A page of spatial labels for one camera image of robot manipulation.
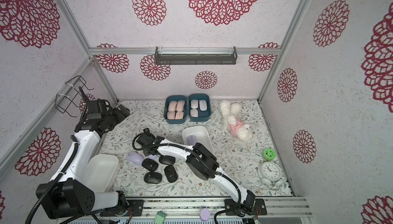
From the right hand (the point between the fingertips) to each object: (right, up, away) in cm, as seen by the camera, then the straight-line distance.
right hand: (147, 146), depth 93 cm
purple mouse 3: (-6, -6, -5) cm, 9 cm away
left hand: (-9, +19, -12) cm, 24 cm away
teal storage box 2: (+35, +18, +18) cm, 43 cm away
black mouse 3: (+6, -14, -11) cm, 19 cm away
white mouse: (+28, +27, +23) cm, 46 cm away
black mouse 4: (+16, -13, -10) cm, 23 cm away
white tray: (+27, +6, +8) cm, 29 cm away
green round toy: (+72, -3, -5) cm, 72 cm away
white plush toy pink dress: (+54, +12, 0) cm, 55 cm away
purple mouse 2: (+4, -6, -3) cm, 8 cm away
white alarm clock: (+69, -12, -11) cm, 71 cm away
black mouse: (+3, -9, -7) cm, 12 cm away
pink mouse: (+12, +19, +16) cm, 27 cm away
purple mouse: (+27, +3, +2) cm, 27 cm away
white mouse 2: (+35, +25, +23) cm, 49 cm away
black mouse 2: (+13, -7, -5) cm, 16 cm away
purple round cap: (+33, -23, -28) cm, 49 cm away
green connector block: (+13, -28, -23) cm, 38 cm away
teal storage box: (+14, +32, +23) cm, 42 cm away
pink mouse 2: (+18, +19, +17) cm, 31 cm away
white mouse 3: (+28, +21, +17) cm, 39 cm away
